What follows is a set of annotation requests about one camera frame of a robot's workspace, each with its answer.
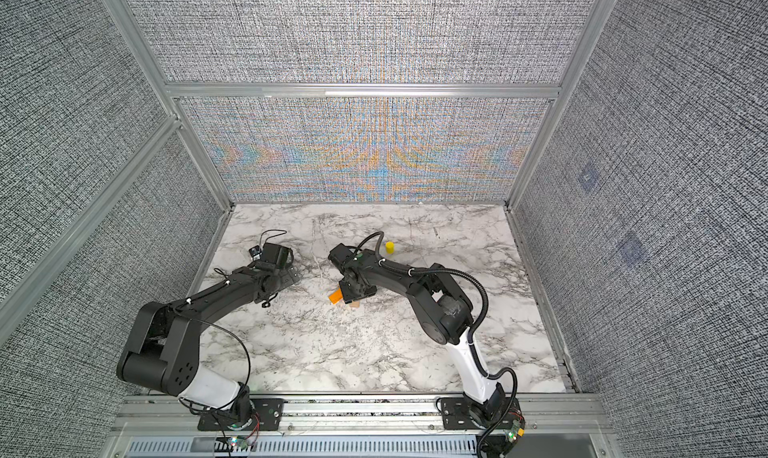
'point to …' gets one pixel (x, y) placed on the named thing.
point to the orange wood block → (335, 296)
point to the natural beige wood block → (355, 304)
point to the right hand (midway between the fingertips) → (354, 294)
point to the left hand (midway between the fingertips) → (281, 280)
